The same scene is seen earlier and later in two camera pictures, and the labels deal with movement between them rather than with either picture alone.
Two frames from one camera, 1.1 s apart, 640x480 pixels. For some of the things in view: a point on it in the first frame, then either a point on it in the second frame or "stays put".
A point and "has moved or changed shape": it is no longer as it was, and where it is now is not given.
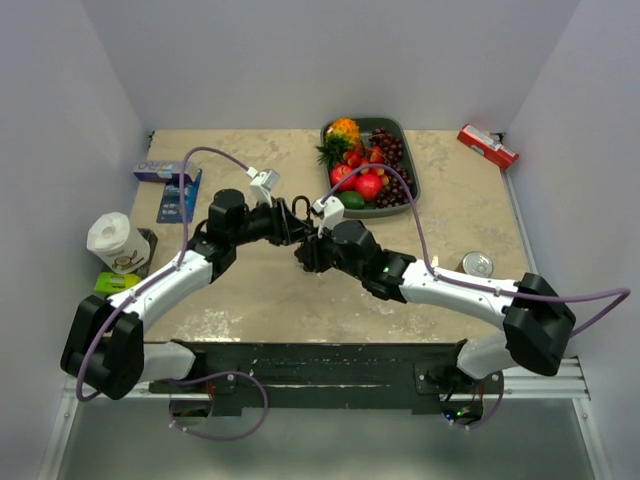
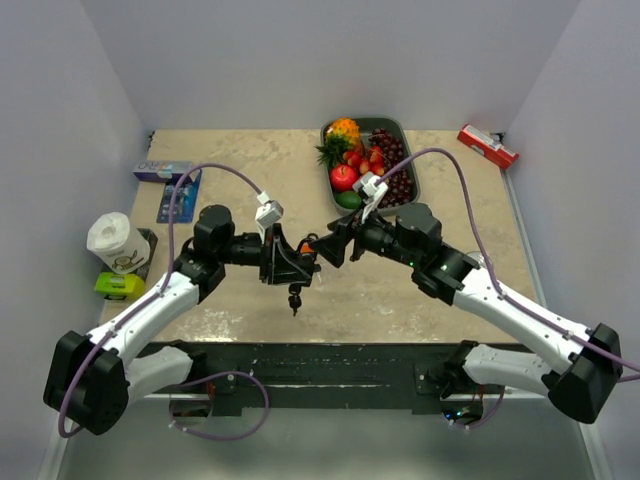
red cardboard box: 487,146 stays put
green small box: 109,282 stays put
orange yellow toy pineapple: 342,135 stays put
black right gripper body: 324,254 to 372,235
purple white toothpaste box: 162,171 stays put
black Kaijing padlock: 308,221 has moved or changed shape
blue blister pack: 171,205 stays put
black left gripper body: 267,223 to 249,251
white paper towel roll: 109,234 stays put
